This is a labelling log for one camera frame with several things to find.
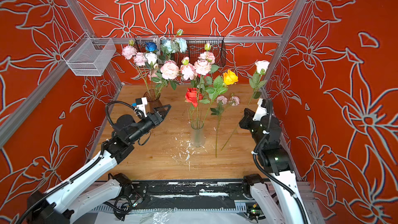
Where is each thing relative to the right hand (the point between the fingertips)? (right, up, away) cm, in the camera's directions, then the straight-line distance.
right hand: (243, 108), depth 66 cm
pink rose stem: (-43, +15, +10) cm, 47 cm away
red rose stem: (-22, +6, +2) cm, 23 cm away
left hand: (-33, 0, 0) cm, 33 cm away
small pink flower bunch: (-3, +2, +37) cm, 37 cm away
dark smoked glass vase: (-47, +6, +24) cm, 53 cm away
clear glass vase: (-20, -16, +15) cm, 29 cm away
